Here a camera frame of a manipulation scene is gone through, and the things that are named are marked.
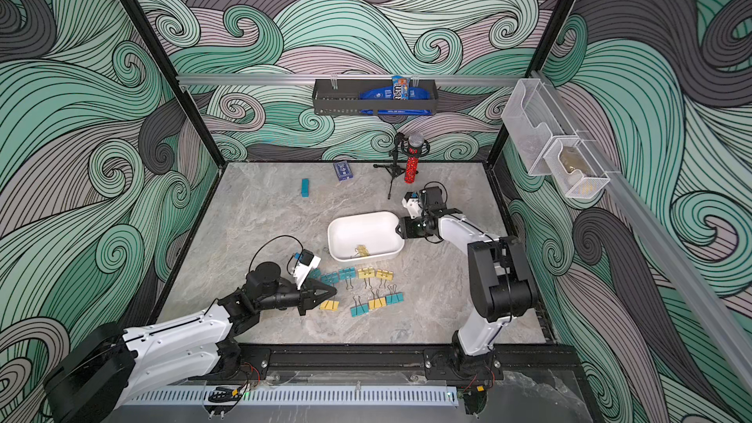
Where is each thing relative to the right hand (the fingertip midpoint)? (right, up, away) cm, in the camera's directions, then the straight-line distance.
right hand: (407, 229), depth 95 cm
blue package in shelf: (-7, +44, -2) cm, 45 cm away
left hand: (-21, -13, -20) cm, 32 cm away
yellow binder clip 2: (-23, -17, -19) cm, 34 cm away
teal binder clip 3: (-16, -21, -13) cm, 29 cm away
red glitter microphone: (+2, +28, -3) cm, 28 cm away
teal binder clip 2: (-19, -12, -7) cm, 23 cm away
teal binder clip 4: (-5, -18, -11) cm, 22 cm away
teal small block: (-38, +13, +19) cm, 44 cm away
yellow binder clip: (-15, -7, -2) cm, 17 cm away
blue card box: (-23, +21, +22) cm, 38 cm away
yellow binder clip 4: (-8, -13, -7) cm, 17 cm away
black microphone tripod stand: (-2, +29, +4) cm, 30 cm away
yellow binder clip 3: (-13, -12, -9) cm, 20 cm away
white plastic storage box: (-10, -1, +1) cm, 10 cm away
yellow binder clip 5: (-10, -19, -12) cm, 25 cm away
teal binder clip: (-24, -14, -9) cm, 29 cm away
